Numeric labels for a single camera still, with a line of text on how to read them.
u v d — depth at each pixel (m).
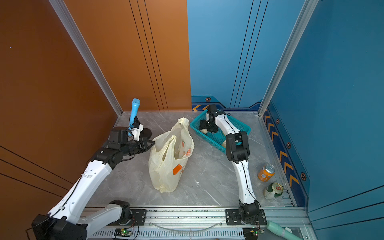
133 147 0.64
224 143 0.97
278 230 0.67
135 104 0.89
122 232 0.71
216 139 1.03
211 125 0.91
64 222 0.38
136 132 0.69
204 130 1.00
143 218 0.74
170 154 0.63
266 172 0.77
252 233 0.70
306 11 0.71
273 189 0.72
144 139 0.66
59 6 0.69
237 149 0.64
